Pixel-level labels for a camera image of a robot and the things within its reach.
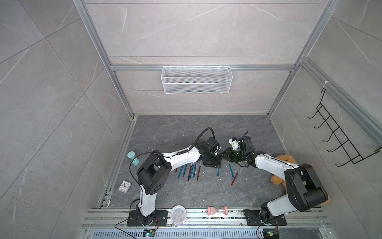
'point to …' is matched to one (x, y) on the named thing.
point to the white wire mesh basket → (196, 79)
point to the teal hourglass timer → (132, 155)
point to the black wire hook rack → (347, 147)
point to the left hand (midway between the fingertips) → (224, 164)
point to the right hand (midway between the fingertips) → (221, 154)
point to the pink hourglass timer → (212, 210)
